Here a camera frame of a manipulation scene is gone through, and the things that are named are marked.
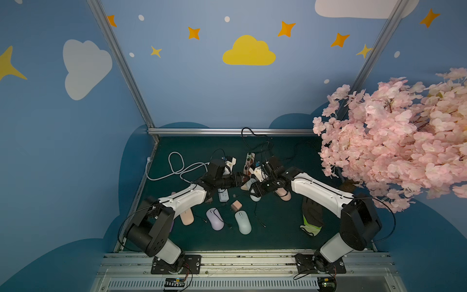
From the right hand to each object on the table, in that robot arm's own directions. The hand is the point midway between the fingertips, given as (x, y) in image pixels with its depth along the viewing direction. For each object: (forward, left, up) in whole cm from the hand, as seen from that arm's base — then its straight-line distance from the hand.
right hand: (255, 187), depth 86 cm
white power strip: (-1, +16, -8) cm, 18 cm away
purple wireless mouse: (-13, +18, -7) cm, 24 cm away
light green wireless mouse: (-15, +4, -10) cm, 19 cm away
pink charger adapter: (-6, +9, -9) cm, 14 cm away
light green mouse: (-1, +5, +2) cm, 5 cm away
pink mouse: (+1, -16, -9) cm, 18 cm away
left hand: (+3, +4, +5) cm, 7 cm away
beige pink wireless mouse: (-13, +32, -9) cm, 36 cm away
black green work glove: (-9, -29, -9) cm, 31 cm away
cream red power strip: (+20, +3, -4) cm, 20 cm away
